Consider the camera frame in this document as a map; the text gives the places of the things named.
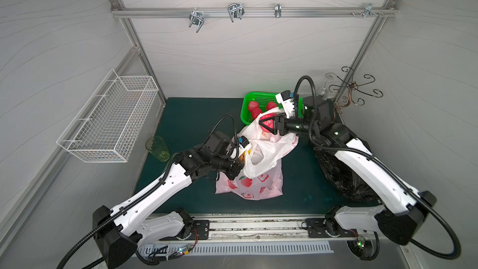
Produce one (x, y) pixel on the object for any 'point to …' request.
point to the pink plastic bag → (267, 185)
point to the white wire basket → (112, 131)
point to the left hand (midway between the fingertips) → (246, 168)
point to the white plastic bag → (266, 149)
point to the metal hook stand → (353, 88)
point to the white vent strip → (237, 249)
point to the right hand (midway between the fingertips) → (263, 120)
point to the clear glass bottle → (322, 93)
